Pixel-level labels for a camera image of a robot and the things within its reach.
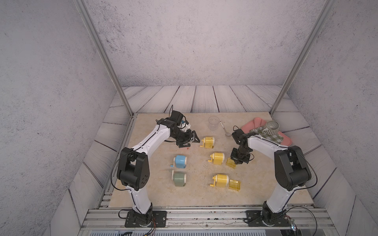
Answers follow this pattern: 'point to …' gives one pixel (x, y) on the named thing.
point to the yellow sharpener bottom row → (220, 181)
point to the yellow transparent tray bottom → (235, 185)
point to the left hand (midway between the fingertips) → (197, 142)
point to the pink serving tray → (256, 123)
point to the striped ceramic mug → (271, 128)
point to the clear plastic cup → (213, 121)
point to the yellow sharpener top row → (208, 142)
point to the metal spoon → (227, 133)
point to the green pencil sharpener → (179, 178)
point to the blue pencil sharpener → (179, 161)
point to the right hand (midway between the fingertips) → (235, 161)
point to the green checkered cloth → (276, 137)
